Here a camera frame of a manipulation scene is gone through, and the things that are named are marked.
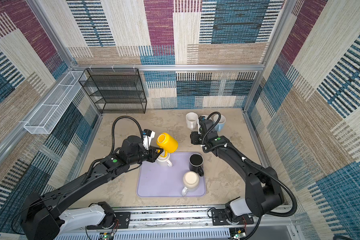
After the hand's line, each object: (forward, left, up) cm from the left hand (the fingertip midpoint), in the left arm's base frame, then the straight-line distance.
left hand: (163, 148), depth 75 cm
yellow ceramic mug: (+2, -2, +2) cm, 4 cm away
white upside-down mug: (-1, +1, -13) cm, 13 cm away
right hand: (+10, -17, -6) cm, 21 cm away
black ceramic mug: (-2, -17, -12) cm, 21 cm away
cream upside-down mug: (-13, -14, -12) cm, 22 cm away
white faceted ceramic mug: (+28, -16, -11) cm, 34 cm away
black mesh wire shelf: (+50, +38, -2) cm, 62 cm away
